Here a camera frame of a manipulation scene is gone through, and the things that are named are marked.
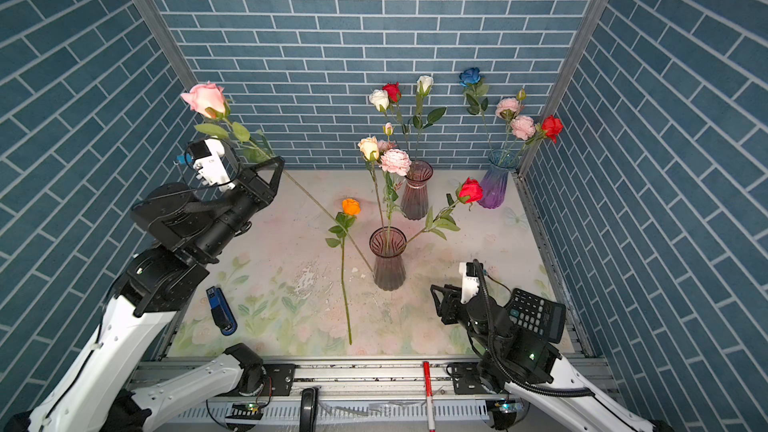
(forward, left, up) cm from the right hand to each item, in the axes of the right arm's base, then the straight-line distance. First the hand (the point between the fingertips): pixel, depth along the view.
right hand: (432, 287), depth 73 cm
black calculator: (0, -32, -15) cm, 35 cm away
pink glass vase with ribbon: (+32, +6, -6) cm, 33 cm away
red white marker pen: (-21, -1, -15) cm, 26 cm away
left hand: (+7, +28, +34) cm, 45 cm away
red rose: (+45, -34, +16) cm, 59 cm away
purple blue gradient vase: (+41, -21, -1) cm, 46 cm away
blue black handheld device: (-7, +56, -10) cm, 57 cm away
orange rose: (+33, +29, -12) cm, 45 cm away
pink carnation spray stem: (+47, -25, +15) cm, 55 cm away
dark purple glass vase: (+11, +12, +1) cm, 16 cm away
